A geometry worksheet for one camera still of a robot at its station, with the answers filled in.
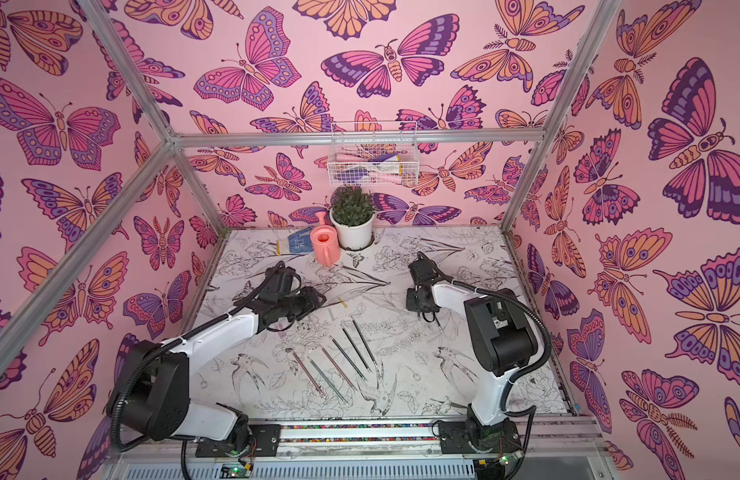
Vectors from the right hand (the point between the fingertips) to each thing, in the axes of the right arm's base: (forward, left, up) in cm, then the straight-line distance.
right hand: (418, 301), depth 99 cm
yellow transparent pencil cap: (0, +25, -1) cm, 25 cm away
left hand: (-5, +29, +10) cm, 31 cm away
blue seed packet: (+26, +44, 0) cm, 51 cm away
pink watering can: (+16, +31, +11) cm, 37 cm away
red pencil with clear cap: (-22, +25, 0) cm, 33 cm away
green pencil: (-26, +27, -1) cm, 37 cm away
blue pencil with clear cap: (-21, +20, 0) cm, 29 cm away
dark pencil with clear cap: (-14, +18, -1) cm, 22 cm away
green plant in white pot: (+25, +23, +17) cm, 38 cm away
